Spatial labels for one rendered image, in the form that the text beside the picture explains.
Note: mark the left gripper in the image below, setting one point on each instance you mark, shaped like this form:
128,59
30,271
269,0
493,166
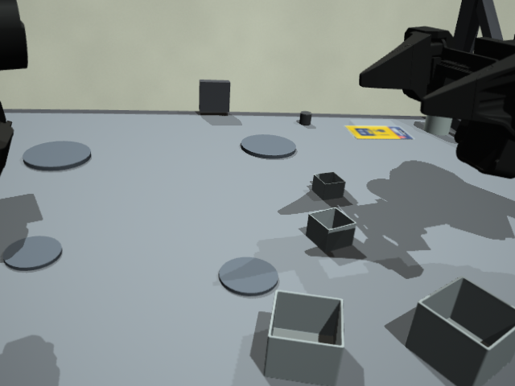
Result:
487,95

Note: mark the grey cylinder with red cap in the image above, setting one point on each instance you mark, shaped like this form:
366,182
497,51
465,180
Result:
437,125

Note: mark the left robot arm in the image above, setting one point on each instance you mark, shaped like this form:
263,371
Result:
483,148

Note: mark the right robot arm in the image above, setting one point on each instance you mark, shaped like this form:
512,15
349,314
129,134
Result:
13,55

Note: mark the black cylinder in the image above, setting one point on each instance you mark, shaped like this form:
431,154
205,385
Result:
305,118

